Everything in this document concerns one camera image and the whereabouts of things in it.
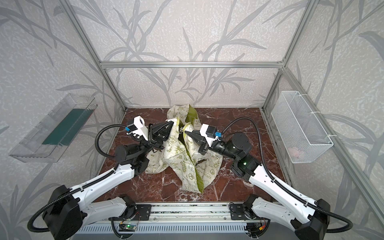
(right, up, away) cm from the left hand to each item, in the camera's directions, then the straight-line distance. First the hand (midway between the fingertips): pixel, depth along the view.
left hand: (174, 123), depth 52 cm
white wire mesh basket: (+52, -5, +10) cm, 53 cm away
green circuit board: (-25, -50, +19) cm, 59 cm away
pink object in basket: (+55, -15, +21) cm, 61 cm away
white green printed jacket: (+1, -15, +18) cm, 23 cm away
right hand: (+5, -1, +3) cm, 6 cm away
